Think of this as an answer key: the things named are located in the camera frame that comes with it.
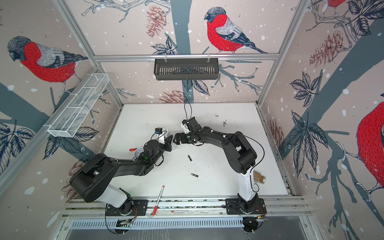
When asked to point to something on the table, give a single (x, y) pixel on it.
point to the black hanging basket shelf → (186, 68)
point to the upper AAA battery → (190, 159)
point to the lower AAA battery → (195, 175)
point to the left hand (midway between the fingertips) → (171, 135)
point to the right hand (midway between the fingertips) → (179, 141)
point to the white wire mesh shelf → (78, 105)
